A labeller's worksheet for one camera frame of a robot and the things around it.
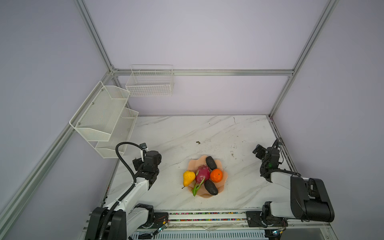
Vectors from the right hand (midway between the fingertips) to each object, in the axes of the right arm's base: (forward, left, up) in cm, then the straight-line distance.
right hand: (264, 147), depth 91 cm
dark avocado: (-11, +33, -1) cm, 35 cm away
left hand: (-9, +72, +3) cm, 73 cm away
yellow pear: (-20, +46, +2) cm, 50 cm away
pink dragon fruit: (-17, +38, -1) cm, 42 cm away
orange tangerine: (-19, +31, 0) cm, 36 cm away
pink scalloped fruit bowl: (-25, +45, -3) cm, 51 cm away
